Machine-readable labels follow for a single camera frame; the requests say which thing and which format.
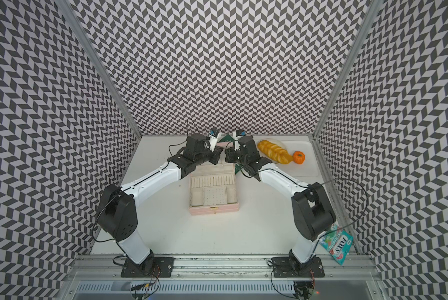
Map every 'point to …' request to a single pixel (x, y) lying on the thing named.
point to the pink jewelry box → (213, 190)
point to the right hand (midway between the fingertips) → (225, 153)
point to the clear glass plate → (276, 142)
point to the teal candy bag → (336, 242)
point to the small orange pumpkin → (298, 157)
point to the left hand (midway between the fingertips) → (220, 149)
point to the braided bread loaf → (274, 152)
